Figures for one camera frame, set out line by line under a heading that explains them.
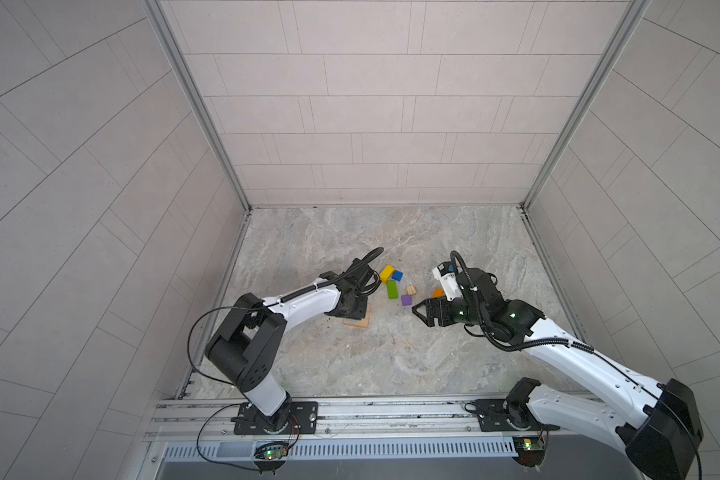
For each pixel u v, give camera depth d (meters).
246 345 0.44
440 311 0.65
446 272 0.68
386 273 0.96
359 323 0.86
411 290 0.93
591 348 0.46
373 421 0.71
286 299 0.50
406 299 0.91
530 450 0.68
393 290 0.94
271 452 0.64
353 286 0.66
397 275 0.97
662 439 0.36
